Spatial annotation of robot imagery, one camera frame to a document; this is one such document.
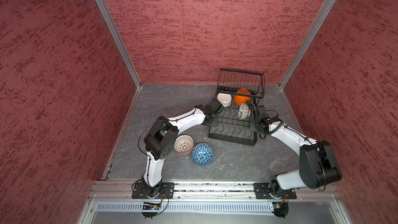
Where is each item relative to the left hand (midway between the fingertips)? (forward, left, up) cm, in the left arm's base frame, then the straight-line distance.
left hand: (211, 124), depth 93 cm
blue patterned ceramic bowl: (-18, +5, -2) cm, 19 cm away
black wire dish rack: (-1, -12, -4) cm, 13 cm away
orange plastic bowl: (+18, -20, +2) cm, 27 cm away
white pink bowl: (+18, -10, +3) cm, 21 cm away
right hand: (-2, -27, 0) cm, 27 cm away
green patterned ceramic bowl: (+6, -20, +5) cm, 22 cm away
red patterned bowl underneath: (-18, +14, 0) cm, 23 cm away
